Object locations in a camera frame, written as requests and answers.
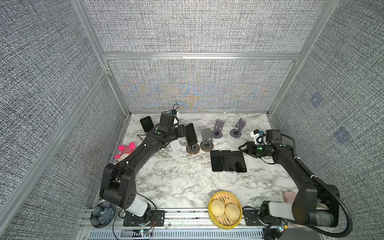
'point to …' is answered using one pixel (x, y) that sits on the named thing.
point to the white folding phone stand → (175, 145)
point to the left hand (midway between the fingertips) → (183, 128)
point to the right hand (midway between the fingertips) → (242, 148)
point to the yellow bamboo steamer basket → (222, 222)
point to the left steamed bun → (218, 207)
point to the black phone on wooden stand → (191, 134)
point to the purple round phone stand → (217, 133)
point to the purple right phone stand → (236, 132)
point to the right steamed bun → (232, 211)
